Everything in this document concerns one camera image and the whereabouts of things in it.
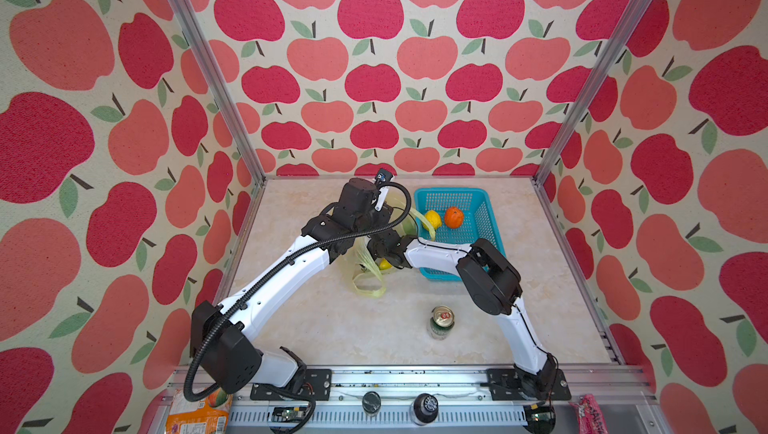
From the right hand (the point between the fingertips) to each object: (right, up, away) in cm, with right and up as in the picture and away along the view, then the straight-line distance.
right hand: (363, 241), depth 97 cm
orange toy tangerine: (+31, +8, +4) cm, 32 cm away
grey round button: (+4, -31, -34) cm, 46 cm away
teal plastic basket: (+42, +6, +10) cm, 44 cm away
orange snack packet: (-34, -37, -29) cm, 58 cm away
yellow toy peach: (+7, -6, -8) cm, 12 cm away
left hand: (+8, +12, -20) cm, 25 cm away
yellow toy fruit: (+24, +7, +4) cm, 26 cm away
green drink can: (+22, -18, -22) cm, 36 cm away
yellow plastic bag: (+3, -12, -8) cm, 14 cm away
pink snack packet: (+56, -38, -28) cm, 73 cm away
